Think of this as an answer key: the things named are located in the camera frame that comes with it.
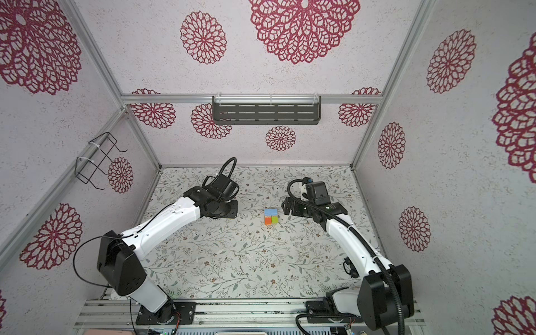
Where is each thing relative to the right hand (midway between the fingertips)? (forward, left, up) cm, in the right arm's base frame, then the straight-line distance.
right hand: (292, 202), depth 83 cm
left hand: (-4, +24, -3) cm, 25 cm away
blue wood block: (+7, +9, -19) cm, 22 cm away
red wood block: (0, +10, -15) cm, 18 cm away
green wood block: (+1, +7, -14) cm, 16 cm away
